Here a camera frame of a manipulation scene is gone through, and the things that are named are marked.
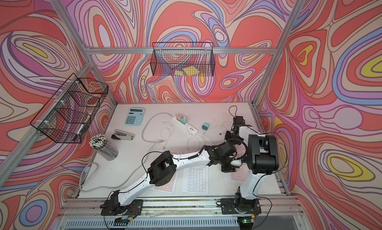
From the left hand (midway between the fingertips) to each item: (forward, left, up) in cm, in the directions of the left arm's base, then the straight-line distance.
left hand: (237, 167), depth 85 cm
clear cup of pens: (+6, +75, +15) cm, 76 cm away
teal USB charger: (+32, +32, +4) cm, 46 cm away
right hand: (+17, +2, -2) cm, 17 cm away
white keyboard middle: (-7, +24, -2) cm, 25 cm away
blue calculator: (+37, +69, +1) cm, 78 cm away
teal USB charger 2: (+29, +17, 0) cm, 34 cm away
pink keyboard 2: (-3, -2, -1) cm, 4 cm away
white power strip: (+26, +26, +1) cm, 37 cm away
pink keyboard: (-10, +39, -2) cm, 40 cm away
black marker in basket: (+8, +83, +24) cm, 86 cm away
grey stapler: (+21, +73, +1) cm, 76 cm away
